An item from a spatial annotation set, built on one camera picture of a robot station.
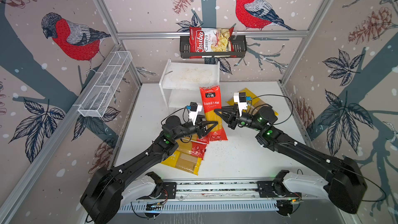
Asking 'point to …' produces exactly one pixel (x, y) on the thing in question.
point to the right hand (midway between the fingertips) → (212, 113)
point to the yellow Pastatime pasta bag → (185, 160)
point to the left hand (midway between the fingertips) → (215, 123)
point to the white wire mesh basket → (104, 85)
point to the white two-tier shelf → (180, 82)
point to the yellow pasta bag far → (254, 103)
